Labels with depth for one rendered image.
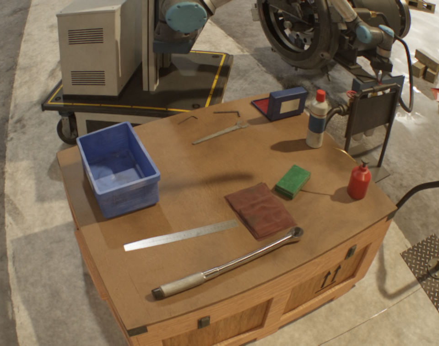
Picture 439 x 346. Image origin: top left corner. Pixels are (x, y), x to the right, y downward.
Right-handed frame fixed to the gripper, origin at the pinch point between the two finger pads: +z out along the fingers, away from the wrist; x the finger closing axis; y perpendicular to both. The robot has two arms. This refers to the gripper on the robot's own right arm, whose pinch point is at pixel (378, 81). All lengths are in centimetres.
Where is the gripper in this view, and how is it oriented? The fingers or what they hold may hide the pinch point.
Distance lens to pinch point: 228.2
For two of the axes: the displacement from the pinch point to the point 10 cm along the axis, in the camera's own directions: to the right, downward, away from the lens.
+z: -0.2, 7.6, 6.5
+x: -10.0, -0.4, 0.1
